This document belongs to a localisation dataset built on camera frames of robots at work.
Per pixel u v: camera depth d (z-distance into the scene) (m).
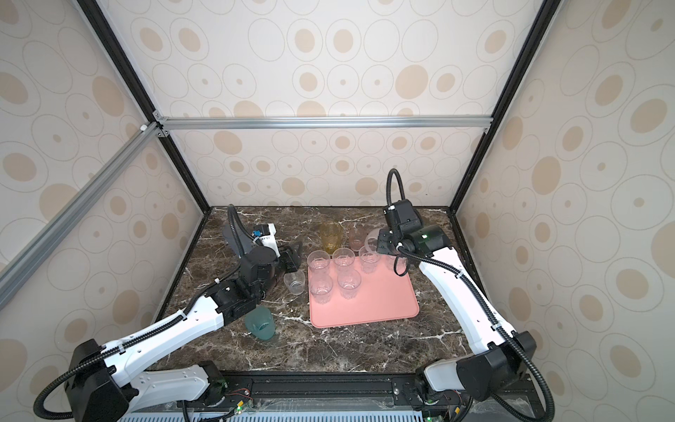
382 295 0.91
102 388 0.38
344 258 1.00
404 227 0.55
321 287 0.92
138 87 0.81
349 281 0.94
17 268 0.52
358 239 1.09
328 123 0.92
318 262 0.98
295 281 0.94
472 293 0.44
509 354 0.39
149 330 0.45
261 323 0.87
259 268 0.54
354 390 0.75
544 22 0.69
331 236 1.15
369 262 0.99
